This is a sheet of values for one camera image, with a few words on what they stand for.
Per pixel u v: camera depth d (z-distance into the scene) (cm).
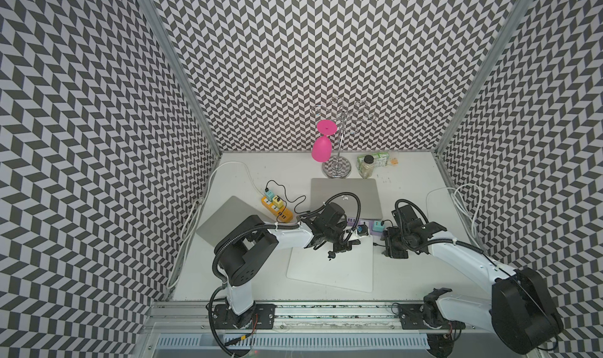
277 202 92
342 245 75
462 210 98
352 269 85
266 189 94
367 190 105
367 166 103
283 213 93
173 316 74
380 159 108
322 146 89
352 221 75
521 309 40
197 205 91
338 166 129
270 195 94
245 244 52
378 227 87
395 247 75
